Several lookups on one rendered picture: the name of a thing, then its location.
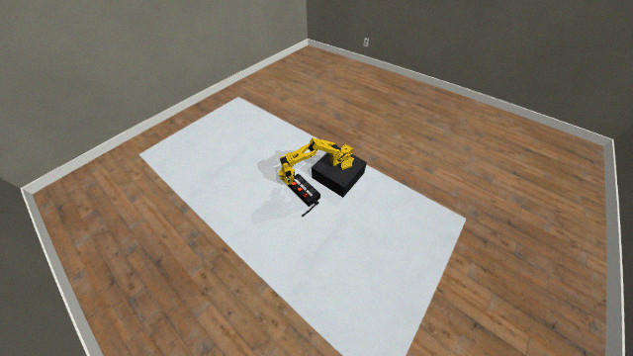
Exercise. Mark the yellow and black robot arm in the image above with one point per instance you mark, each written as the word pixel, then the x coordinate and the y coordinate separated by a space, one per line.
pixel 336 155

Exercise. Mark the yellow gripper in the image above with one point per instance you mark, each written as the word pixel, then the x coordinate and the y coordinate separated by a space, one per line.
pixel 282 175

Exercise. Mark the black power strip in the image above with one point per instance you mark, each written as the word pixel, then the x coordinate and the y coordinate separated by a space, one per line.
pixel 305 191

